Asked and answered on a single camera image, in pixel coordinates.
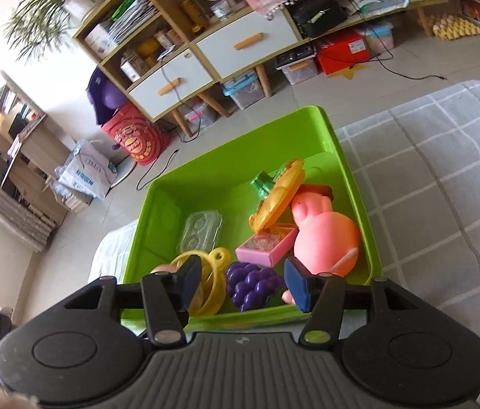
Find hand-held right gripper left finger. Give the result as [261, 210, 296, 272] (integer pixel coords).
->
[64, 256, 203, 347]

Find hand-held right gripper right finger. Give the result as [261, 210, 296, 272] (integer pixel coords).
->
[283, 258, 417, 347]

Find yellow toy pot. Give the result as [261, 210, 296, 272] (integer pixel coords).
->
[167, 247, 232, 318]

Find purple toy grapes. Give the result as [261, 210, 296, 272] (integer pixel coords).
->
[226, 262, 285, 313]

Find pink toy box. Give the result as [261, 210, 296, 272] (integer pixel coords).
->
[235, 224, 299, 267]

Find clear plastic case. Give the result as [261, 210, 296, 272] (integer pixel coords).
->
[177, 210, 223, 253]

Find pink pig toy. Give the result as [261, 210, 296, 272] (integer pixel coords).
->
[281, 184, 362, 305]

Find green plastic box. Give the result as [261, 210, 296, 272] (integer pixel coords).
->
[120, 106, 383, 329]

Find orange toy lid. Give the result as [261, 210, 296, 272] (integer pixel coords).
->
[248, 158, 305, 235]

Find white paper bag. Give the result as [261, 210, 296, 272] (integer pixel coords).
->
[55, 138, 119, 200]

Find red printed bag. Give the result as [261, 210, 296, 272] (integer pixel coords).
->
[101, 102, 171, 167]

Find grey checked tablecloth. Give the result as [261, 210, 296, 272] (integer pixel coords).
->
[89, 80, 480, 409]

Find clear storage box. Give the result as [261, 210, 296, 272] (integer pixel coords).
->
[280, 45, 321, 85]
[222, 72, 264, 109]

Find wooden cabinet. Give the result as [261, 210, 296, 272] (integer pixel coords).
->
[74, 0, 480, 137]

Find wooden desk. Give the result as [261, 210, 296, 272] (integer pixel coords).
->
[0, 70, 79, 226]

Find red box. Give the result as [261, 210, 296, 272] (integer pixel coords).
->
[316, 30, 370, 75]

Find black bag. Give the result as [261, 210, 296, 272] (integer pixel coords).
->
[287, 0, 349, 38]

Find yellow egg tray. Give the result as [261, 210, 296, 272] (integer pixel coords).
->
[429, 14, 480, 39]

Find green potted plant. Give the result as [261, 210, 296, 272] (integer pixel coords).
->
[7, 0, 110, 52]

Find black cable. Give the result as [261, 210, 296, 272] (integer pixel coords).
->
[137, 148, 180, 192]

